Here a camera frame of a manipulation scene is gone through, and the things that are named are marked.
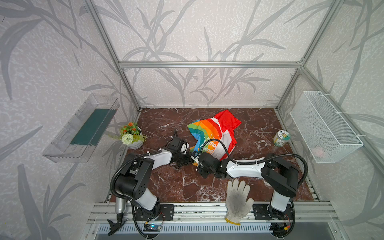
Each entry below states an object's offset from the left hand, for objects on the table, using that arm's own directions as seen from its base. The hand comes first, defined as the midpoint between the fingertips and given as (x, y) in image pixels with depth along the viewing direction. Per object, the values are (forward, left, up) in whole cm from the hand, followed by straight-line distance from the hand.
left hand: (195, 156), depth 91 cm
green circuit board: (-35, +20, -3) cm, 41 cm away
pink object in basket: (-5, -61, +19) cm, 64 cm away
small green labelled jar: (+11, -54, +5) cm, 56 cm away
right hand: (-3, -2, 0) cm, 4 cm away
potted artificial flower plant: (+8, +38, +12) cm, 41 cm away
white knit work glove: (-26, -23, -1) cm, 34 cm away
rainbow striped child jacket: (+21, -17, +2) cm, 27 cm away
